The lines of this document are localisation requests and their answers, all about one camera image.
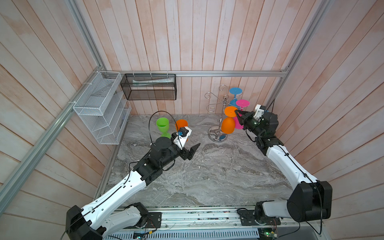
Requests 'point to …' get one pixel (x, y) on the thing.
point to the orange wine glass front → (181, 123)
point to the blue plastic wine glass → (235, 91)
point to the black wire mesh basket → (149, 86)
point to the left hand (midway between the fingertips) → (192, 141)
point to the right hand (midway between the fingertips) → (234, 110)
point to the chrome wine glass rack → (218, 133)
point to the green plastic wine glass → (163, 124)
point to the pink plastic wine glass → (241, 103)
